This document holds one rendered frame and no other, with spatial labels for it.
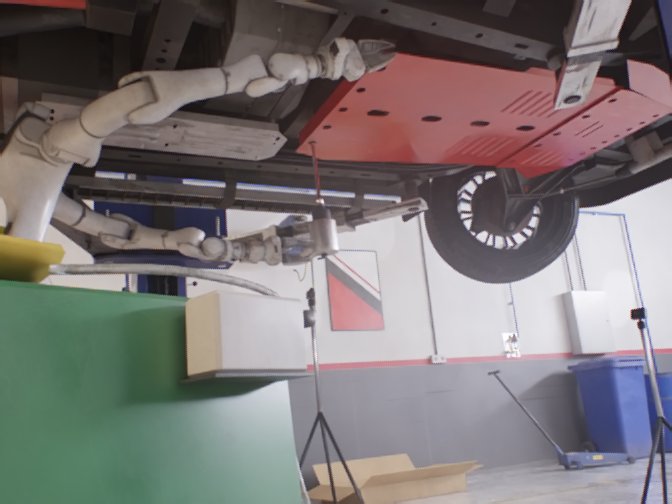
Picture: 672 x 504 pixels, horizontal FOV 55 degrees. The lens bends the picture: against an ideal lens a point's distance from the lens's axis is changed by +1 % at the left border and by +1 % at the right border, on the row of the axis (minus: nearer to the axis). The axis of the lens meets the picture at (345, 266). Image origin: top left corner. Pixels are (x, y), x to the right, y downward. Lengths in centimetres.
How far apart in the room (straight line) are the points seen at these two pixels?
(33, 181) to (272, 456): 137
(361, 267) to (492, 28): 496
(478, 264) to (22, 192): 217
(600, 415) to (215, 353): 723
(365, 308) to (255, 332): 600
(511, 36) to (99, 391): 163
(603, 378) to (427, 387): 195
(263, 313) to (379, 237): 631
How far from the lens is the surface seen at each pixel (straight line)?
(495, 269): 332
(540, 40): 205
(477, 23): 190
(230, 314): 59
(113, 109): 158
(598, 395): 768
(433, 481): 555
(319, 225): 219
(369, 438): 647
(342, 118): 220
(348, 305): 652
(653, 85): 254
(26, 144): 191
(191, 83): 156
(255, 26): 209
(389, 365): 664
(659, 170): 385
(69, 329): 58
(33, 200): 190
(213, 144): 234
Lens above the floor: 61
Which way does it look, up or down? 14 degrees up
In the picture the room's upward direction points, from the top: 5 degrees counter-clockwise
